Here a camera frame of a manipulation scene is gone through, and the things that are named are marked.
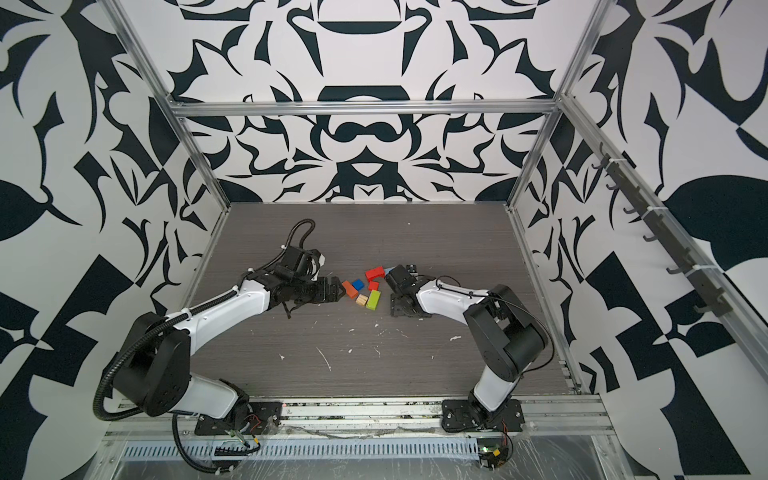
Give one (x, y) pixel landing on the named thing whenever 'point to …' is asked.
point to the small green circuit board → (486, 445)
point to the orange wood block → (352, 293)
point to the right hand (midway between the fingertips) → (408, 305)
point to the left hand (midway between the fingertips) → (334, 287)
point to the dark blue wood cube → (358, 284)
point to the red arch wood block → (375, 273)
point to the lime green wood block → (373, 300)
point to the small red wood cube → (373, 285)
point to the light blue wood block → (387, 270)
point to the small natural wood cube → (361, 299)
